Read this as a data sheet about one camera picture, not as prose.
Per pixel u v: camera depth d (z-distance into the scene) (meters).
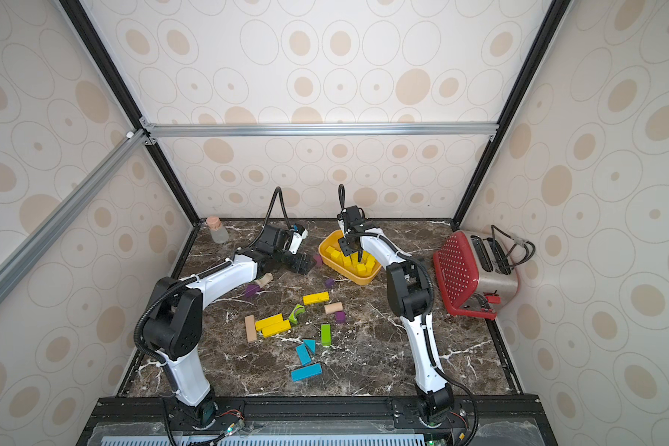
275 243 0.74
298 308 0.92
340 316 0.92
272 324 0.90
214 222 1.06
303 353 0.83
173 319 0.49
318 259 1.02
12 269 0.54
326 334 0.86
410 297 0.61
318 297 0.95
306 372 0.81
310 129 0.88
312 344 0.84
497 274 0.84
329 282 0.99
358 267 1.02
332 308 0.92
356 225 0.80
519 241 0.83
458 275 0.87
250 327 0.88
